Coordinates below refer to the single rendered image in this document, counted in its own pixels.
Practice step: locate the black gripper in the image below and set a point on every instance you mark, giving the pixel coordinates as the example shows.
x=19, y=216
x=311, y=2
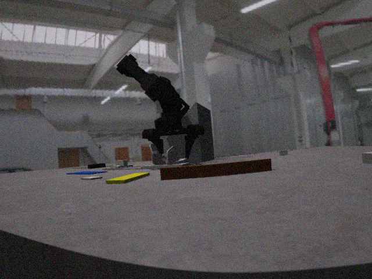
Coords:
x=192, y=132

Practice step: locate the yellow flat bar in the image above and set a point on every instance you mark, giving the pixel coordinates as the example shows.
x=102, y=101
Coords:
x=127, y=178

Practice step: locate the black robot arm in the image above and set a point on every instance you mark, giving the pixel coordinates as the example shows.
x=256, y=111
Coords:
x=157, y=88

